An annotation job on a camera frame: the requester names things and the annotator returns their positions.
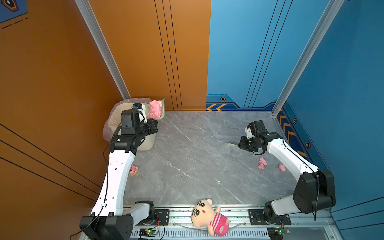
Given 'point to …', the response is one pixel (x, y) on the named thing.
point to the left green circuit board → (148, 232)
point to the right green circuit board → (276, 233)
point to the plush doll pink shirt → (203, 215)
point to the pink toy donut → (133, 170)
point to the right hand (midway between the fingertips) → (238, 145)
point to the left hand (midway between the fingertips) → (155, 119)
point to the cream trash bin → (150, 142)
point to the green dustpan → (147, 108)
